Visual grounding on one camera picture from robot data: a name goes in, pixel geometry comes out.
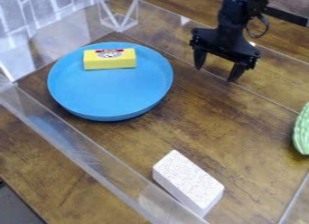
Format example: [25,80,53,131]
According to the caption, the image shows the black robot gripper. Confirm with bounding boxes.
[190,14,261,82]

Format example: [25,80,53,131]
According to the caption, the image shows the green bumpy gourd toy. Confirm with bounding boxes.
[292,102,309,155]

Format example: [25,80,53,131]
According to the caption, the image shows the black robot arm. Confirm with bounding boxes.
[190,0,269,82]

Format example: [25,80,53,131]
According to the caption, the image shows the blue round plastic tray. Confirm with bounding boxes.
[47,42,174,122]

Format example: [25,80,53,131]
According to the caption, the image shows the yellow rectangular block with label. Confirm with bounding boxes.
[83,48,136,70]

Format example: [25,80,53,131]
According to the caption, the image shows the white speckled rectangular block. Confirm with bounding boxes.
[152,150,225,217]

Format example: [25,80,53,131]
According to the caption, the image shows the clear acrylic enclosure wall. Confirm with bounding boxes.
[0,0,309,224]

